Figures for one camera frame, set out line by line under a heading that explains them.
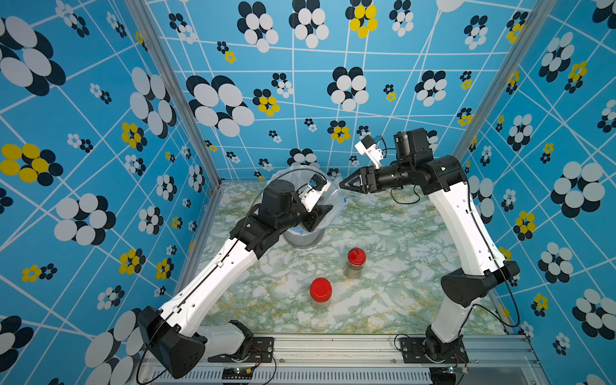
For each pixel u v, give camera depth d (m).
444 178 0.46
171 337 0.37
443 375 0.68
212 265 0.44
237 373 0.72
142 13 0.68
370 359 0.72
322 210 0.60
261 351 0.72
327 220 0.85
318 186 0.55
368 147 0.59
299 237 0.88
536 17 0.69
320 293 0.73
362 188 0.57
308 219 0.59
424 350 0.72
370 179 0.56
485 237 0.44
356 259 0.80
